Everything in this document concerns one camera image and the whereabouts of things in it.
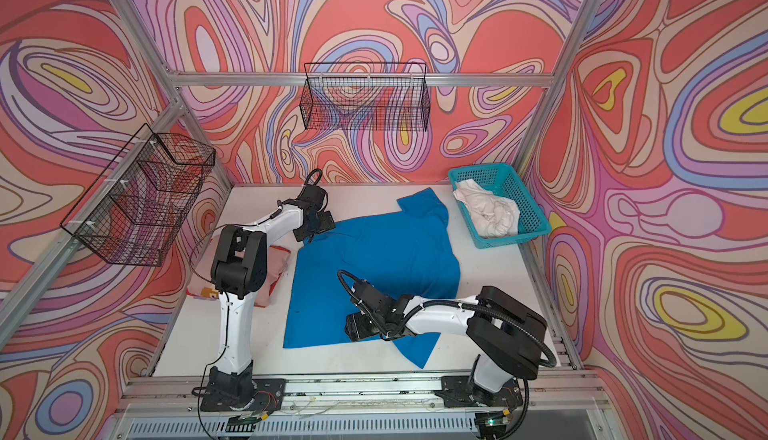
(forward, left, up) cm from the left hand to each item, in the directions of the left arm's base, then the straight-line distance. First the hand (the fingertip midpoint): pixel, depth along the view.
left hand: (326, 225), depth 106 cm
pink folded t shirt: (-25, +32, +6) cm, 42 cm away
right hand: (-38, -15, -1) cm, 40 cm away
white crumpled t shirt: (+1, -60, +3) cm, 60 cm away
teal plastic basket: (+19, -67, +4) cm, 70 cm away
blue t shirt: (-12, -31, 0) cm, 33 cm away
